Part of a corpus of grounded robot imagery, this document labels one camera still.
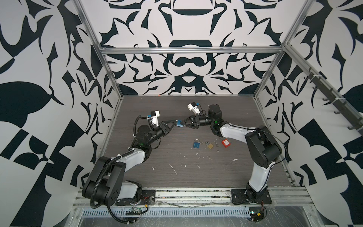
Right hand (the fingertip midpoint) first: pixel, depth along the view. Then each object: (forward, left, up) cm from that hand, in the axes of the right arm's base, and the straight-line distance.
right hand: (182, 125), depth 76 cm
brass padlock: (-1, -18, -22) cm, 29 cm away
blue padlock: (+1, +2, 0) cm, 2 cm away
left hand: (+2, +2, +2) cm, 4 cm away
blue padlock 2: (0, -9, -22) cm, 24 cm away
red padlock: (0, -28, -22) cm, 35 cm away
